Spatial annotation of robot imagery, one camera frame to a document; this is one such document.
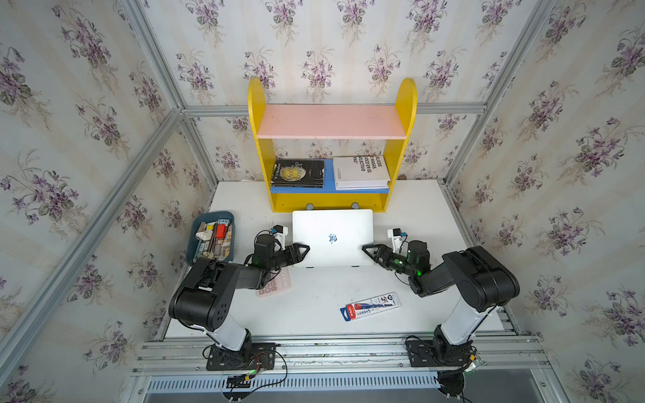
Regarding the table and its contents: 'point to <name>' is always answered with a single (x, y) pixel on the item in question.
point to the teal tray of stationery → (211, 235)
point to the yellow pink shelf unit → (331, 155)
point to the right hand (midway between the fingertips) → (368, 252)
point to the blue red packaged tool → (371, 306)
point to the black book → (298, 173)
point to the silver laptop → (335, 238)
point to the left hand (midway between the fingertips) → (308, 253)
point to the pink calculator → (280, 283)
